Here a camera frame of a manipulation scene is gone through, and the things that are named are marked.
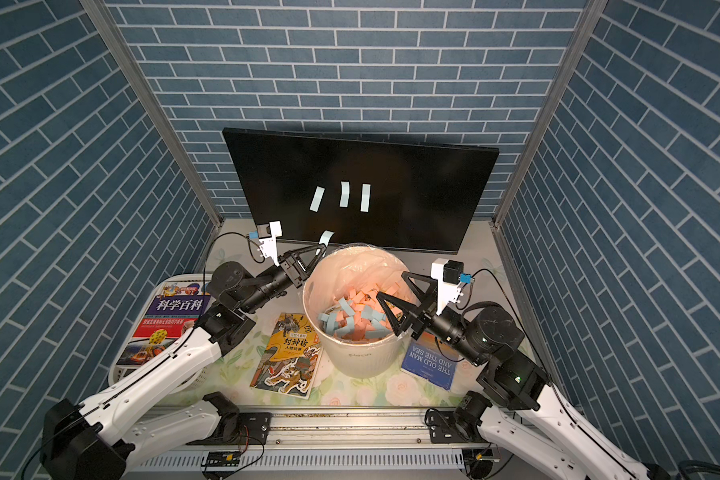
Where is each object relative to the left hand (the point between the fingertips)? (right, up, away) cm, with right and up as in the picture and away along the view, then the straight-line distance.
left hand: (332, 252), depth 62 cm
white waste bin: (+1, -4, +15) cm, 16 cm away
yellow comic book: (-15, -31, +22) cm, 41 cm away
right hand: (+13, -7, -7) cm, 16 cm away
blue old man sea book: (+25, -32, +22) cm, 46 cm away
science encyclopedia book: (-47, -18, +20) cm, 54 cm away
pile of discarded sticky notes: (+4, -17, +17) cm, 25 cm away
